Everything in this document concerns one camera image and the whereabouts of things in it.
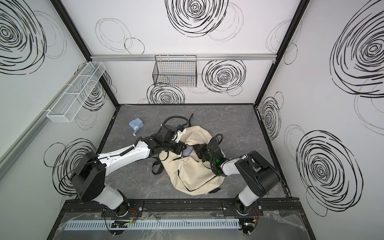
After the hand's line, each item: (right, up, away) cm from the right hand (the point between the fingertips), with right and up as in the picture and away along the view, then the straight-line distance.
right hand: (191, 148), depth 87 cm
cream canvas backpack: (-2, -12, -9) cm, 15 cm away
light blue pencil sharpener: (-39, +13, +15) cm, 44 cm away
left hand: (-3, +1, -3) cm, 5 cm away
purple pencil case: (-3, -2, -2) cm, 4 cm away
